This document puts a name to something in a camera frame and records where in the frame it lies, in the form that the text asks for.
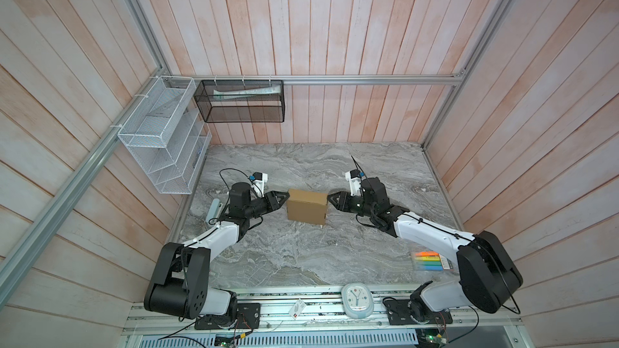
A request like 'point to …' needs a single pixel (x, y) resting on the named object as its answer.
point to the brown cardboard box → (307, 206)
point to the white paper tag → (297, 309)
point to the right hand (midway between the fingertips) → (329, 197)
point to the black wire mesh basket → (242, 101)
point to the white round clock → (358, 300)
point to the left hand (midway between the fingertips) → (287, 199)
